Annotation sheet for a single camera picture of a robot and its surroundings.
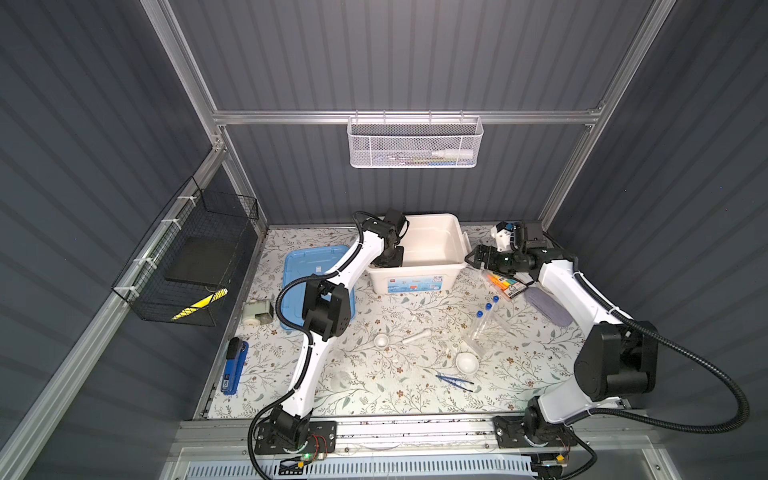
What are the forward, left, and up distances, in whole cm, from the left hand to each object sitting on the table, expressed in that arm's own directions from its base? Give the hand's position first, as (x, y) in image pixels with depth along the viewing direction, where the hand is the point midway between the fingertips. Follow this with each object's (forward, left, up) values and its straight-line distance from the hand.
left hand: (392, 263), depth 99 cm
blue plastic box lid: (+8, +33, -8) cm, 35 cm away
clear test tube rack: (-23, -28, -8) cm, 37 cm away
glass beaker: (-34, +17, -9) cm, 39 cm away
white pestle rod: (-23, -6, -9) cm, 25 cm away
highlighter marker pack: (-8, -40, -5) cm, 41 cm away
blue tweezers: (-37, -16, -9) cm, 41 cm away
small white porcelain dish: (-24, +5, -7) cm, 26 cm away
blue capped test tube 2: (-25, -22, +7) cm, 34 cm away
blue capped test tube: (-23, -25, +7) cm, 34 cm away
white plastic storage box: (+10, -17, -5) cm, 20 cm away
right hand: (-9, -26, +9) cm, 29 cm away
